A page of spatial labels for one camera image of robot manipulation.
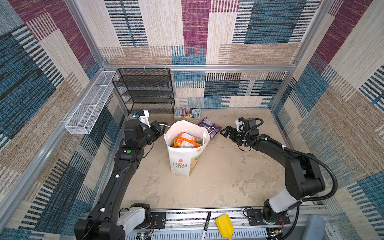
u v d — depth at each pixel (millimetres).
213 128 1060
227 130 830
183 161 760
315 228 688
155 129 637
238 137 796
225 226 714
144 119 664
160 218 741
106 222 380
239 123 850
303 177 456
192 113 1152
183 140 811
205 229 709
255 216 741
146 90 1103
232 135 812
